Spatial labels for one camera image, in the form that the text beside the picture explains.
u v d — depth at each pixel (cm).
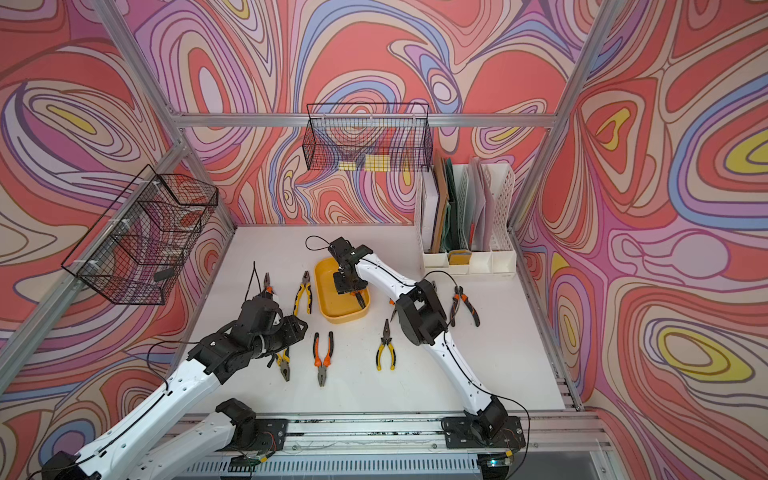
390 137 93
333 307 96
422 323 63
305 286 101
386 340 89
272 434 73
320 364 84
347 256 77
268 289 101
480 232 96
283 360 84
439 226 91
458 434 72
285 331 69
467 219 101
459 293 100
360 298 98
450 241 100
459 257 99
